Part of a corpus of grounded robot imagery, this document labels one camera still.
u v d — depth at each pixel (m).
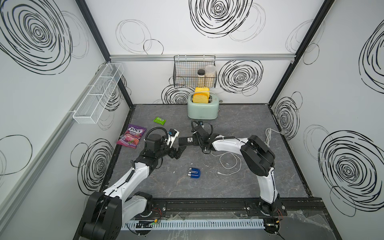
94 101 0.75
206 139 0.74
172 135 0.71
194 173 0.83
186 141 0.96
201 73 0.84
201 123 0.86
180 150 0.74
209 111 1.05
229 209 0.76
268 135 0.98
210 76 0.85
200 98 0.96
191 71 0.99
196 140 0.76
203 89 1.02
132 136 0.99
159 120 1.08
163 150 0.71
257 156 0.52
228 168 0.87
